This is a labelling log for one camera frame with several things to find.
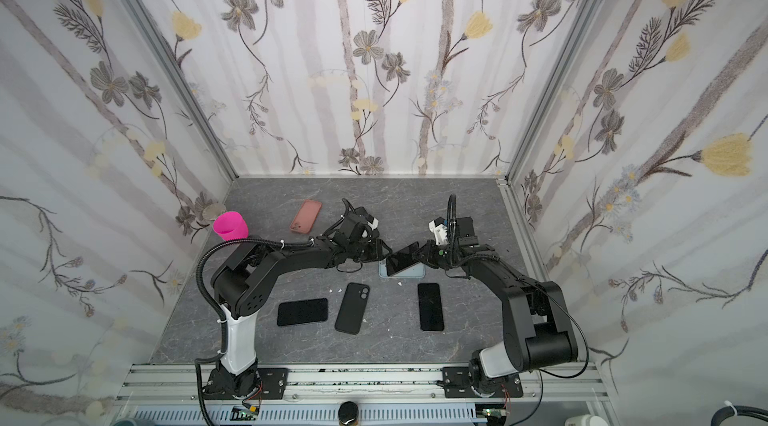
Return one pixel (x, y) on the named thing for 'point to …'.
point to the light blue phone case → (416, 271)
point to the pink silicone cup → (231, 225)
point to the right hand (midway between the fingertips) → (409, 249)
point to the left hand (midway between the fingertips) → (386, 245)
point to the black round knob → (348, 413)
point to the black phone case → (353, 308)
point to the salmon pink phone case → (305, 219)
